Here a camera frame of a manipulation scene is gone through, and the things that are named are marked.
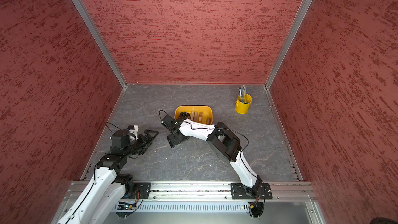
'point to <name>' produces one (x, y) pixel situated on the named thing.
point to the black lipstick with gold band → (181, 116)
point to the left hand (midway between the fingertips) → (155, 140)
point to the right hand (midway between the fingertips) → (179, 142)
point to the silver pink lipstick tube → (195, 116)
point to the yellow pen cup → (242, 108)
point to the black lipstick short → (188, 115)
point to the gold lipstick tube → (200, 117)
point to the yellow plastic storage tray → (207, 112)
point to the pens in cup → (243, 91)
